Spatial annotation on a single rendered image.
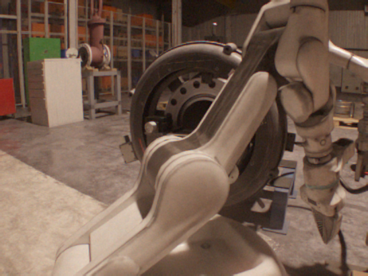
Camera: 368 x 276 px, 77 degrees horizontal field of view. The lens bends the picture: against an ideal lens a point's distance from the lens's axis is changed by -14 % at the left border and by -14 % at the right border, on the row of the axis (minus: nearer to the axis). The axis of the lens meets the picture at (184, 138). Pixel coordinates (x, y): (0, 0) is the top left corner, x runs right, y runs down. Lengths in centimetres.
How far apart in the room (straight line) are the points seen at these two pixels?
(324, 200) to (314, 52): 29
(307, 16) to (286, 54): 7
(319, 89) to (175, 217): 37
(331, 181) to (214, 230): 51
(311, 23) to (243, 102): 25
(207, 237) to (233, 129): 45
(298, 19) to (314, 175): 29
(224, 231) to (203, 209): 37
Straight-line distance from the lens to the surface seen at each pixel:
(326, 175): 54
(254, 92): 63
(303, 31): 46
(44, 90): 473
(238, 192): 114
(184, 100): 128
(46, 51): 835
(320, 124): 49
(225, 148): 61
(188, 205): 56
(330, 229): 66
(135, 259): 61
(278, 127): 104
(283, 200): 149
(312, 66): 44
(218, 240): 94
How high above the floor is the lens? 85
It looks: 14 degrees down
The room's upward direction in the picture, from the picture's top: straight up
